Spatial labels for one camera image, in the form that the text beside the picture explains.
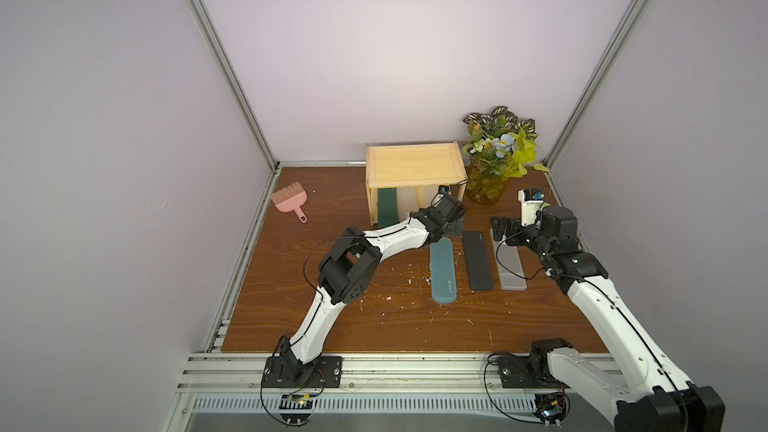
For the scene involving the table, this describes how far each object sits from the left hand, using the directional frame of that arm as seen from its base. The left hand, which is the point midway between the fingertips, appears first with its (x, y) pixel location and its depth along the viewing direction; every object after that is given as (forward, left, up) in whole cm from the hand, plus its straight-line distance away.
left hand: (451, 217), depth 96 cm
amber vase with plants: (+16, -16, +16) cm, 28 cm away
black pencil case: (-13, -8, -7) cm, 17 cm away
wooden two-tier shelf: (+11, +13, +13) cm, 21 cm away
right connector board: (-50, -20, -8) cm, 54 cm away
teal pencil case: (-17, +4, -5) cm, 18 cm away
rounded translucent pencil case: (-7, 0, +5) cm, 9 cm away
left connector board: (-51, +42, -10) cm, 67 cm away
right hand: (-9, -13, +15) cm, 22 cm away
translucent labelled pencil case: (+11, +14, -6) cm, 19 cm away
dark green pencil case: (+7, +21, -4) cm, 23 cm away
